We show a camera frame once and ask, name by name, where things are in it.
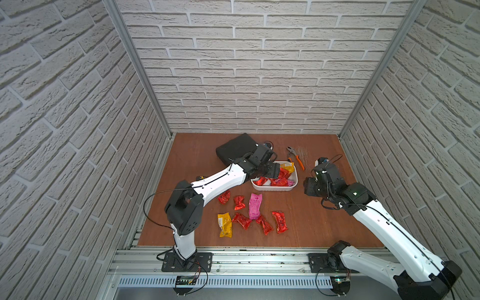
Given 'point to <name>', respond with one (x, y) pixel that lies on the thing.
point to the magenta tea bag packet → (254, 205)
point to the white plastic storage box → (267, 185)
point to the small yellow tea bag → (289, 167)
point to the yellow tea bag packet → (225, 224)
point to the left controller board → (184, 280)
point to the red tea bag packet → (242, 220)
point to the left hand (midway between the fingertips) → (276, 166)
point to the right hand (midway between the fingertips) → (311, 183)
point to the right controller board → (340, 285)
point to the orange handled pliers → (290, 150)
